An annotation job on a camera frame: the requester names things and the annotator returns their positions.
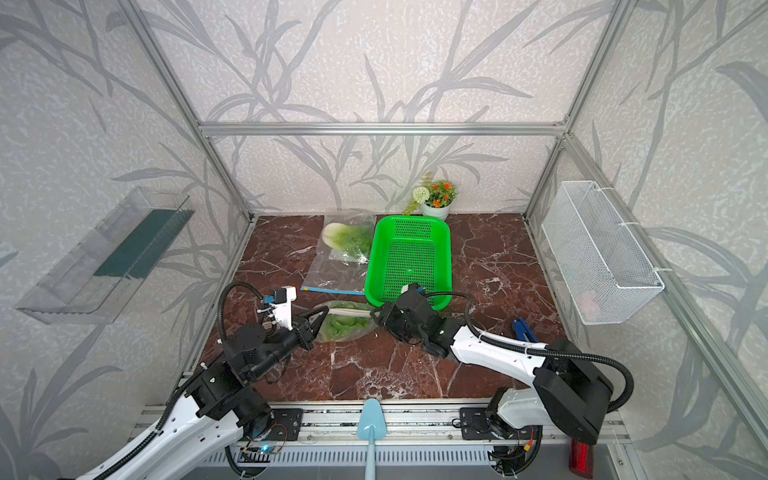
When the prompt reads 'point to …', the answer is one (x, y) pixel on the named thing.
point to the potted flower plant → (434, 197)
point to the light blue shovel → (371, 427)
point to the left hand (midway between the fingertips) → (330, 313)
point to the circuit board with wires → (271, 441)
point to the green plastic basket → (408, 249)
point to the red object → (581, 458)
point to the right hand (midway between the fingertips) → (371, 316)
